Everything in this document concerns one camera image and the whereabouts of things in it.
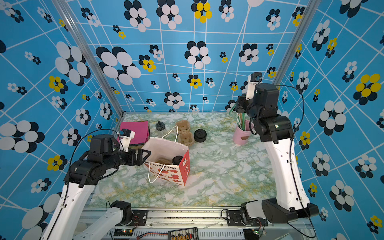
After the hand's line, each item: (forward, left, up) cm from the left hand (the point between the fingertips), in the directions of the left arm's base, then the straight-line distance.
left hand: (143, 150), depth 68 cm
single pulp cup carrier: (+6, -5, -22) cm, 24 cm away
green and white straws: (+28, -53, -10) cm, 61 cm away
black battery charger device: (-29, -19, -26) cm, 44 cm away
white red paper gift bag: (+7, -7, -22) cm, 24 cm away
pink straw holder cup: (+22, -53, -19) cm, 61 cm away
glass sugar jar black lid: (+29, 0, -16) cm, 33 cm away
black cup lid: (+1, -14, -11) cm, 18 cm away
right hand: (+16, -44, +20) cm, 51 cm away
